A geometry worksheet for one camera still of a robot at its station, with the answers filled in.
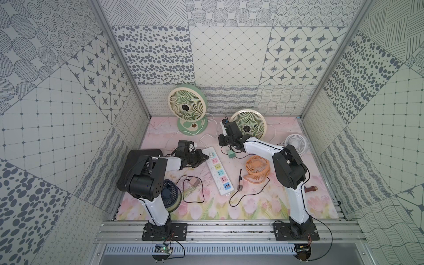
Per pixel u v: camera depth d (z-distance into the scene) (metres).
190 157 0.84
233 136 0.78
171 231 0.72
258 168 0.86
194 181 0.88
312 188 0.86
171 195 0.81
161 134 1.11
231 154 0.98
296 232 0.65
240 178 0.88
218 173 0.90
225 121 0.88
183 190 0.86
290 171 0.54
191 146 0.86
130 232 0.75
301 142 0.93
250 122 0.95
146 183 0.48
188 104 0.93
